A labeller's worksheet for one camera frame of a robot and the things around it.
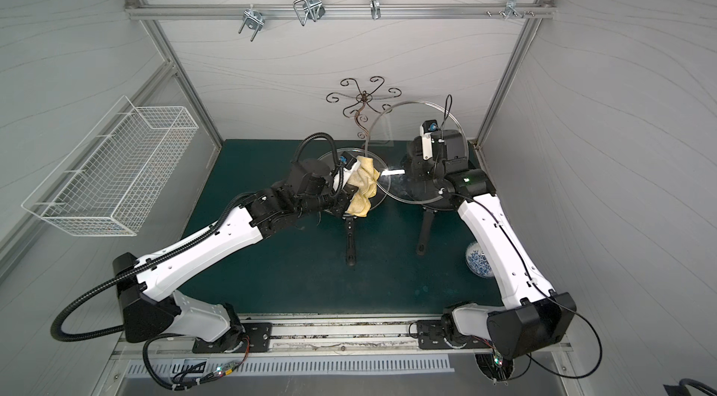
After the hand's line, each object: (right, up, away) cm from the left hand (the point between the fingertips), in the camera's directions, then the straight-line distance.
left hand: (355, 186), depth 70 cm
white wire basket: (-61, +1, -1) cm, 61 cm away
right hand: (+19, +8, +5) cm, 22 cm away
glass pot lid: (+12, +17, +39) cm, 44 cm away
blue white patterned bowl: (+38, -25, +16) cm, 48 cm away
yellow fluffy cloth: (+2, +3, -4) cm, 5 cm away
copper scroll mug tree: (+2, +25, +24) cm, 35 cm away
